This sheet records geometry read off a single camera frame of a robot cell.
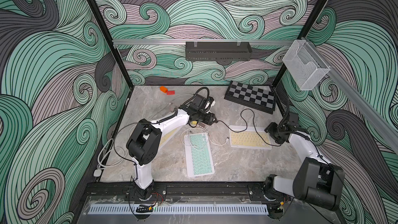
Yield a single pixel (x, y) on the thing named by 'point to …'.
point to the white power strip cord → (98, 172)
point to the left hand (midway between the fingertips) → (213, 116)
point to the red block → (171, 92)
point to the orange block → (164, 89)
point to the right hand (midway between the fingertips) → (270, 131)
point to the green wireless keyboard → (199, 158)
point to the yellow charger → (194, 122)
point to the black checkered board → (256, 96)
